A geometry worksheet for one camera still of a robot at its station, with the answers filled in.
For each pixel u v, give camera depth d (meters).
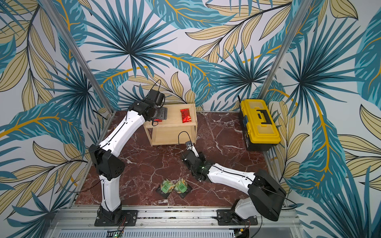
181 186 0.84
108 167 0.49
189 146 0.73
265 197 0.42
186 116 0.87
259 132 0.88
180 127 0.86
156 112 0.65
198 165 0.63
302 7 0.69
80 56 0.86
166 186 0.84
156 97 0.65
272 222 0.44
